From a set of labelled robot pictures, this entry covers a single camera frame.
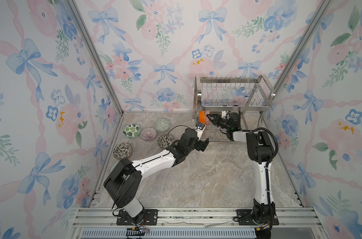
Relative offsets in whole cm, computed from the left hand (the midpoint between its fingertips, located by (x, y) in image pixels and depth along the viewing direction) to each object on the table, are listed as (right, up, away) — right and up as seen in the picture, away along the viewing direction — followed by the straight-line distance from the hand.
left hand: (202, 132), depth 82 cm
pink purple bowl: (+5, +9, +18) cm, 21 cm away
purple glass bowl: (-35, -2, +21) cm, 41 cm away
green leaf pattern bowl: (-48, 0, +24) cm, 53 cm away
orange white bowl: (+2, +9, +18) cm, 20 cm away
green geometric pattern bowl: (-26, +5, +28) cm, 38 cm away
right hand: (+5, +11, +19) cm, 23 cm away
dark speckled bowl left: (-50, -12, +14) cm, 54 cm away
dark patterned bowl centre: (-23, -6, +18) cm, 30 cm away
